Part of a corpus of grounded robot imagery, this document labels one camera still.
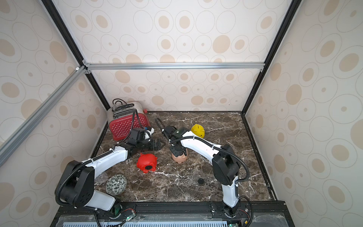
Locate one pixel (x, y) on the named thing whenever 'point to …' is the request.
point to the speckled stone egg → (116, 184)
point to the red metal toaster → (122, 118)
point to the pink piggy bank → (181, 158)
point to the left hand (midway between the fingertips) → (164, 143)
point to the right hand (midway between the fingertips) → (184, 149)
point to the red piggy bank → (147, 162)
